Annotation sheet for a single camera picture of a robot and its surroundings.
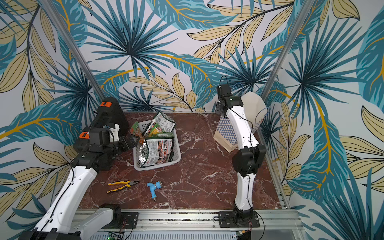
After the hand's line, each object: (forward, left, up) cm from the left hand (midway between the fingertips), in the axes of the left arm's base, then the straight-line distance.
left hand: (133, 142), depth 75 cm
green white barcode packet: (+21, -12, -9) cm, 25 cm away
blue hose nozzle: (-14, -11, -20) cm, 27 cm away
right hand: (+22, -49, +3) cm, 54 cm away
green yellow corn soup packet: (+18, -6, -12) cm, 23 cm away
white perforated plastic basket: (+23, +4, -15) cm, 27 cm away
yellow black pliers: (-13, +5, -22) cm, 26 cm away
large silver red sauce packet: (0, -10, -7) cm, 12 cm away
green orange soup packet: (+18, +7, -13) cm, 24 cm away
